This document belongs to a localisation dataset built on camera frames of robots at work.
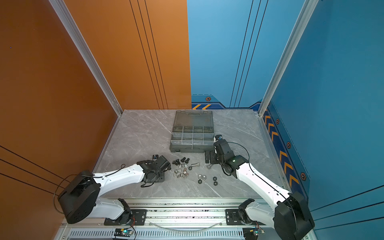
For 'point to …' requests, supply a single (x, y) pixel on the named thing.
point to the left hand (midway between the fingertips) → (161, 176)
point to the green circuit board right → (252, 233)
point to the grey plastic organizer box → (193, 131)
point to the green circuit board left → (123, 232)
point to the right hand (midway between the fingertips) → (211, 153)
